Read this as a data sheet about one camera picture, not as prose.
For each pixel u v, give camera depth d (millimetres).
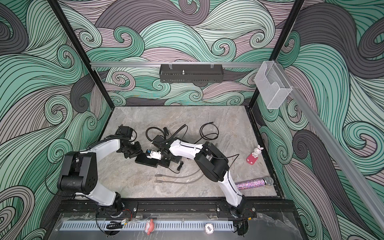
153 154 801
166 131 1001
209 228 634
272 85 778
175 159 797
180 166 877
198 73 946
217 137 1037
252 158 904
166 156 774
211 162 517
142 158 862
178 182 827
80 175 451
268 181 783
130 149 781
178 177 837
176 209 745
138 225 698
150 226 645
